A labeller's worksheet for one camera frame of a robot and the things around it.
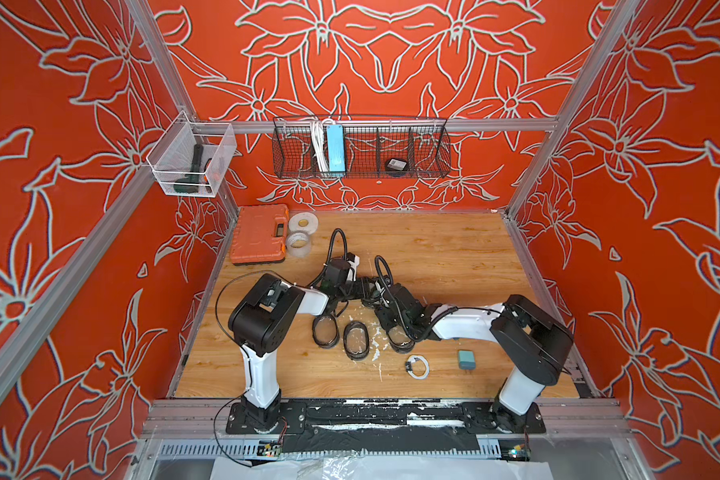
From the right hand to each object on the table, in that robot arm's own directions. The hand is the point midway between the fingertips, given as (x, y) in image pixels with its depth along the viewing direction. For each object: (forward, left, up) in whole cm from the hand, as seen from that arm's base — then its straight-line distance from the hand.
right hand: (374, 310), depth 91 cm
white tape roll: (+37, +28, +1) cm, 46 cm away
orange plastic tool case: (+28, +42, +3) cm, 51 cm away
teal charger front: (-14, -26, -1) cm, 29 cm away
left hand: (+9, 0, +1) cm, 9 cm away
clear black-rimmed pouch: (-9, +5, -2) cm, 11 cm away
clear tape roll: (+26, +28, 0) cm, 38 cm away
